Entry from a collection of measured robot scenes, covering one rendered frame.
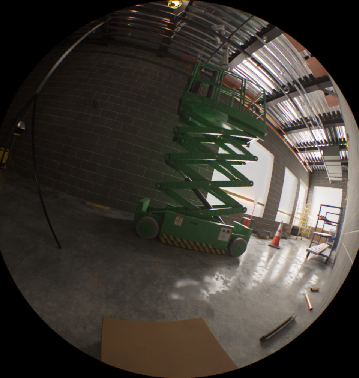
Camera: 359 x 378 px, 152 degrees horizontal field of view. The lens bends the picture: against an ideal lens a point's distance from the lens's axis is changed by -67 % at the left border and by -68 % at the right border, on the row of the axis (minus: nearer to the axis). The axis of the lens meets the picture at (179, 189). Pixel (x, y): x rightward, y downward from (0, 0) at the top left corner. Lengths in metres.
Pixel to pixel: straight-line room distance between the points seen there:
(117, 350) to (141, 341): 0.09
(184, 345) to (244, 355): 0.48
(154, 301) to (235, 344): 0.60
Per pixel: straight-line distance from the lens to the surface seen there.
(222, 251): 2.08
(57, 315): 0.88
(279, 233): 3.91
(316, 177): 10.82
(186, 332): 0.60
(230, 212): 2.07
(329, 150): 6.50
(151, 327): 0.58
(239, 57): 4.05
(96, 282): 1.04
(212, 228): 1.85
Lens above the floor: 0.74
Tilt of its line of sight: 1 degrees up
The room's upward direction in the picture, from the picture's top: 16 degrees clockwise
